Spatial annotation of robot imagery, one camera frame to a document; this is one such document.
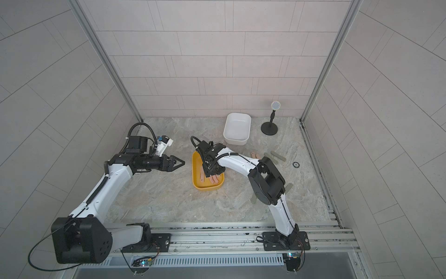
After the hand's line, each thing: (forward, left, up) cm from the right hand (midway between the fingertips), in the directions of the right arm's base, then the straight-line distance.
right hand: (211, 173), depth 90 cm
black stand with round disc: (+30, -38, -1) cm, 48 cm away
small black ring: (+4, -47, -4) cm, 47 cm away
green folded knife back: (+9, -34, -3) cm, 35 cm away
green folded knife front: (-14, -21, -3) cm, 25 cm away
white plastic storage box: (+28, -16, +2) cm, 33 cm away
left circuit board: (-36, +24, +1) cm, 44 cm away
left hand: (-1, +12, +16) cm, 19 cm away
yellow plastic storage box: (+6, +8, 0) cm, 10 cm away
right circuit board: (-39, -34, -7) cm, 52 cm away
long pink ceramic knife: (-3, -1, -1) cm, 3 cm away
